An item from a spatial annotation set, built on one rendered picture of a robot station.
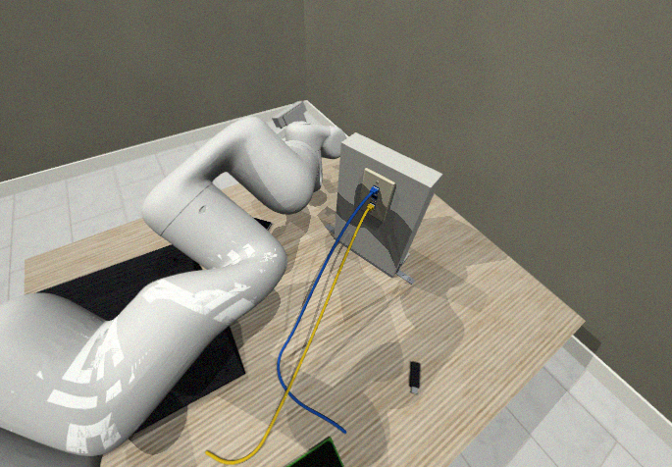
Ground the beige wall plate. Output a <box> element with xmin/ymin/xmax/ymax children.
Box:
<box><xmin>359</xmin><ymin>168</ymin><xmax>395</xmax><ymax>222</ymax></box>

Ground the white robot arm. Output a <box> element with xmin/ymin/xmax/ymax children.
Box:
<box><xmin>0</xmin><ymin>101</ymin><xmax>346</xmax><ymax>467</ymax></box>

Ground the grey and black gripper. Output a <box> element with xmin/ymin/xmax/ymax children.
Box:
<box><xmin>276</xmin><ymin>126</ymin><xmax>286</xmax><ymax>142</ymax></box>

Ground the yellow cable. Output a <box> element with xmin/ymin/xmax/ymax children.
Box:
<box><xmin>205</xmin><ymin>208</ymin><xmax>370</xmax><ymax>465</ymax></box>

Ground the blue cable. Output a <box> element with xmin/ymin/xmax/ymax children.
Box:
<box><xmin>277</xmin><ymin>191</ymin><xmax>373</xmax><ymax>434</ymax></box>

